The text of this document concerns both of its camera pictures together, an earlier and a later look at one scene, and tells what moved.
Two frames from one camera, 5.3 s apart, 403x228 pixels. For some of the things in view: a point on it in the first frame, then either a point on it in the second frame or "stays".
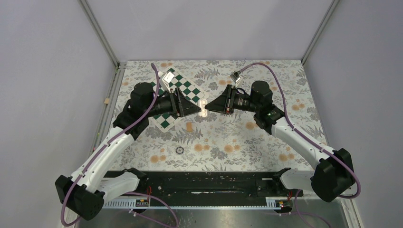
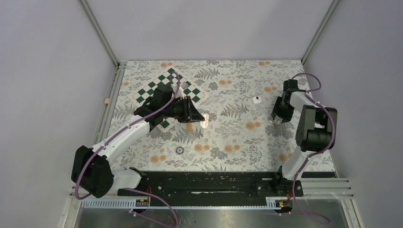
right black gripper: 225,102 to 286,117
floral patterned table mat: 216,142 stays
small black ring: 179,150 stays
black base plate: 215,188 stays
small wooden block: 189,127 stays
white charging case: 202,103 to 204,124
